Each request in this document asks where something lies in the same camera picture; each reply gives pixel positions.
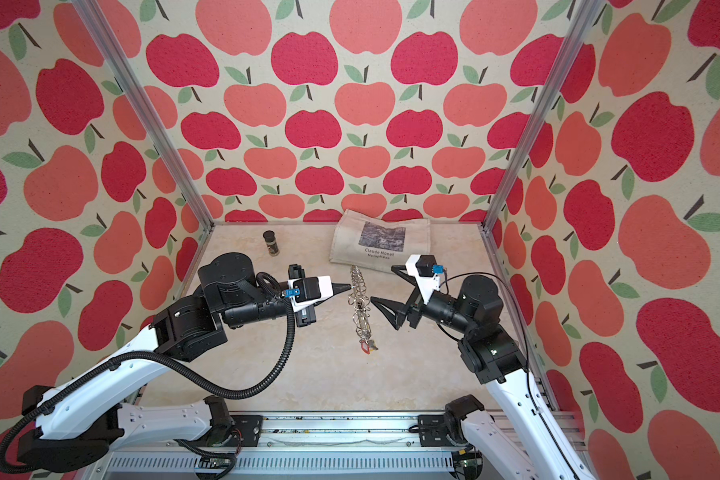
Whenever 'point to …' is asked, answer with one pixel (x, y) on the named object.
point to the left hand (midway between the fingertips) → (350, 284)
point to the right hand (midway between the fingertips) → (393, 280)
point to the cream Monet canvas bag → (379, 244)
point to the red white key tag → (365, 346)
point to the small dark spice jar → (271, 243)
